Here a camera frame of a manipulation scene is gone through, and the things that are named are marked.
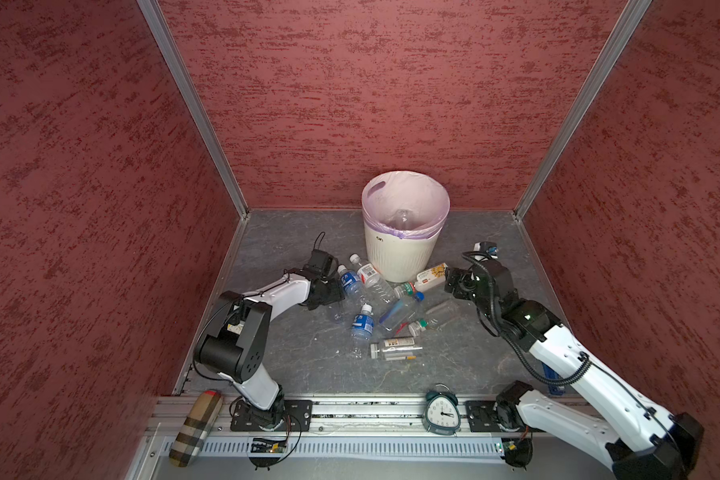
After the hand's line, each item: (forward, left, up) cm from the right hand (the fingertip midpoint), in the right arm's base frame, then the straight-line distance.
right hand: (457, 278), depth 77 cm
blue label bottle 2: (-6, +25, -15) cm, 30 cm away
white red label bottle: (+11, +22, -18) cm, 30 cm away
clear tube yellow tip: (-15, +16, -18) cm, 28 cm away
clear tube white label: (-12, +22, -16) cm, 30 cm away
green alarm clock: (-28, +6, -17) cm, 34 cm away
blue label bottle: (+8, +29, -15) cm, 34 cm away
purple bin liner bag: (+32, +10, -3) cm, 34 cm away
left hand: (+4, +35, -19) cm, 40 cm away
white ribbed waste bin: (+10, +13, -5) cm, 17 cm away
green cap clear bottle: (-2, +1, -18) cm, 18 cm away
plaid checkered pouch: (-29, +66, -16) cm, 74 cm away
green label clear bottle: (+7, +12, -17) cm, 22 cm away
